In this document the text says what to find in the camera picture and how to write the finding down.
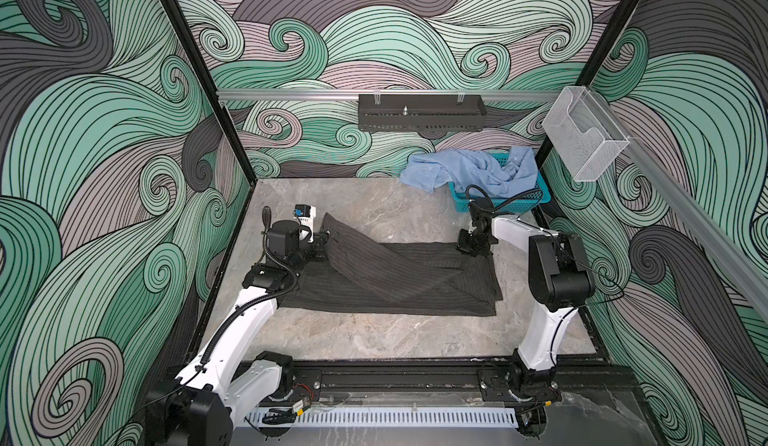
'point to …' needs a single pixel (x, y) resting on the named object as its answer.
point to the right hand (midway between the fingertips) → (463, 249)
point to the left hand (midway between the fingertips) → (327, 232)
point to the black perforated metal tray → (422, 113)
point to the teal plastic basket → (525, 202)
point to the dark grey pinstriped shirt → (364, 272)
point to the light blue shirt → (492, 174)
